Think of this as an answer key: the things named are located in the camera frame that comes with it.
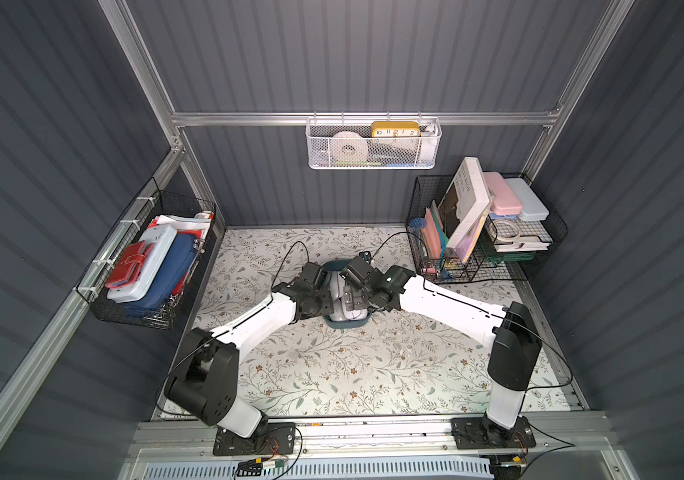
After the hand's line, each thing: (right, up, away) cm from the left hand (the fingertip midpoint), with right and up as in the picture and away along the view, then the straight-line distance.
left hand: (325, 305), depth 88 cm
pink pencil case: (+57, +32, +6) cm, 66 cm away
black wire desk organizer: (+56, +13, +8) cm, 58 cm away
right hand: (+14, +3, -4) cm, 15 cm away
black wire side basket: (-38, +26, -5) cm, 47 cm away
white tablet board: (+41, +32, -5) cm, 53 cm away
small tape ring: (+56, +23, +3) cm, 61 cm away
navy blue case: (-34, +12, -21) cm, 41 cm away
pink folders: (+38, +22, +23) cm, 49 cm away
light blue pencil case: (+65, +30, +6) cm, 72 cm away
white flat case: (-37, +19, -19) cm, 46 cm away
